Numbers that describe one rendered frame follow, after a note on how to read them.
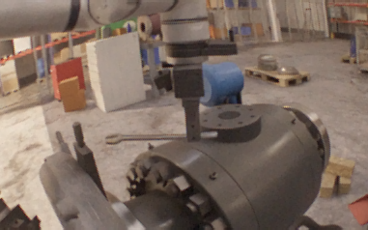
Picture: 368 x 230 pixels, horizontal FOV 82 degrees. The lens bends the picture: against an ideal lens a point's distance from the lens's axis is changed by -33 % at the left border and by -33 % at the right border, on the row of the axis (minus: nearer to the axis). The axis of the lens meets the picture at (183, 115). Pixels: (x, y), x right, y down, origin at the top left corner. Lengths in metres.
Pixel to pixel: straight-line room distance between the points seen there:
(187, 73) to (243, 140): 0.41
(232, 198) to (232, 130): 0.21
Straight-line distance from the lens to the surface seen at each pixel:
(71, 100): 5.15
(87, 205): 0.54
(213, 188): 0.72
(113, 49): 4.46
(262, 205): 0.78
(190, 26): 0.49
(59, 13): 0.49
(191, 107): 0.53
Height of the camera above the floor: 1.24
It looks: 19 degrees down
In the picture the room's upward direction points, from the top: 8 degrees counter-clockwise
